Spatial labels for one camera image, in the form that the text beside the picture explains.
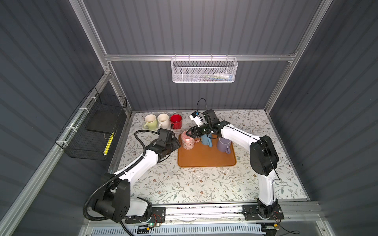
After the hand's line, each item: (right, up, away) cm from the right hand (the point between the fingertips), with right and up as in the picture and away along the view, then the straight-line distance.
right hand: (191, 132), depth 91 cm
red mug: (-11, +7, +18) cm, 22 cm away
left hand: (-9, -6, -3) cm, 11 cm away
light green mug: (-28, +6, +11) cm, 31 cm away
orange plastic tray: (+8, -16, +5) cm, 18 cm away
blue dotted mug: (+11, -5, +5) cm, 13 cm away
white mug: (-21, +9, +17) cm, 28 cm away
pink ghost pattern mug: (-2, -6, 0) cm, 7 cm away
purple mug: (+21, -8, +1) cm, 22 cm away
